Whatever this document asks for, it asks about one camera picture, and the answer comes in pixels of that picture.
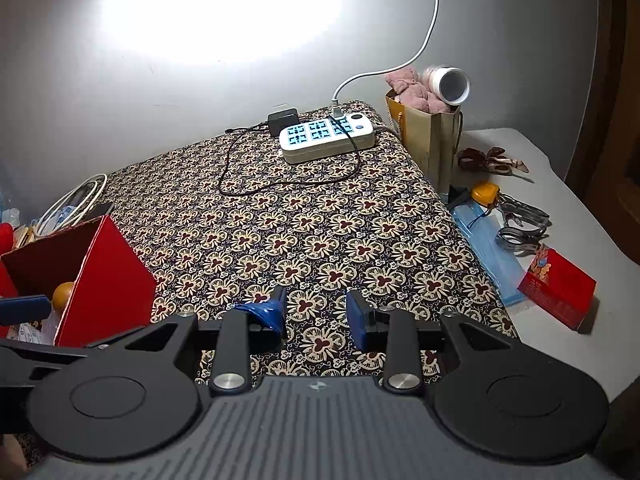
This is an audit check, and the black power adapter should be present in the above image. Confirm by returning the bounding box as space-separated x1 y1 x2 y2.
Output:
267 107 299 137

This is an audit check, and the pink plush toy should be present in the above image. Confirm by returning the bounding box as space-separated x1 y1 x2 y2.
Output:
385 65 453 113

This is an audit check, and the coiled white cable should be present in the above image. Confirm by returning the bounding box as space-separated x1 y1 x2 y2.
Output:
32 174 108 236

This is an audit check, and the brown wooden door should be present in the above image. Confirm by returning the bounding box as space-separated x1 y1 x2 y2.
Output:
562 0 640 271

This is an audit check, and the red envelope packet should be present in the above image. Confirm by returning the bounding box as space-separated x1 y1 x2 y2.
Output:
517 244 598 333

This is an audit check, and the brown ribbon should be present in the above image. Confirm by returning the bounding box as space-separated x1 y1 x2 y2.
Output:
456 146 531 177

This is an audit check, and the orange plastic object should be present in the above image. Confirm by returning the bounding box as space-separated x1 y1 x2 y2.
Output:
471 182 502 206

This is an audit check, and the black cable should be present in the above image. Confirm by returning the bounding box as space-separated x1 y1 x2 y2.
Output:
219 122 362 197

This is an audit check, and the brown gourd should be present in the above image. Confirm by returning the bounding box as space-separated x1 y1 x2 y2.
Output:
52 282 76 309

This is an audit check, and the dark phone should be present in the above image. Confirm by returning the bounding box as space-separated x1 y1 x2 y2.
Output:
82 201 115 223

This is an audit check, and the blue white printed packet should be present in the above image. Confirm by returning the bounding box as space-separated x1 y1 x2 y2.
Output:
30 205 86 233

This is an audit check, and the floral patterned cloth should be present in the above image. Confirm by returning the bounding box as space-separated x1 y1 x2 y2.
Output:
15 100 521 466

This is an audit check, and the grey metal clip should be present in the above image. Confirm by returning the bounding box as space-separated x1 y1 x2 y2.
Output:
497 225 548 258
495 195 551 228

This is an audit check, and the white plastic cup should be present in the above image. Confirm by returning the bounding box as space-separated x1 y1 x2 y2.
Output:
425 64 472 107

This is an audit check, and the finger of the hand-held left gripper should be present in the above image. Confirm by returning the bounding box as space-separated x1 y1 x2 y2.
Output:
0 295 51 327
0 337 108 392

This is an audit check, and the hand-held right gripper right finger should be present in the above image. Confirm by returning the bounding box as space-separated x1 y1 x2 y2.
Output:
345 289 522 396

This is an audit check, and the gold paper gift bag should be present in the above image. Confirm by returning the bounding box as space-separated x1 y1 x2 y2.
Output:
385 89 463 196

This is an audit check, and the blue plastic packet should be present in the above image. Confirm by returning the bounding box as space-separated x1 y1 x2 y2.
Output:
450 200 541 306

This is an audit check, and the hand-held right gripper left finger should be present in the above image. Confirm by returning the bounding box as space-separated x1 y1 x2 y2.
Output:
106 286 289 396

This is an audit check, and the white power strip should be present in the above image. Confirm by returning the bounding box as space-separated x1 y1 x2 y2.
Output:
279 112 377 164

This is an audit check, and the red cardboard box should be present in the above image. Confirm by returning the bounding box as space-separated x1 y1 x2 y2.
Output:
0 215 158 348

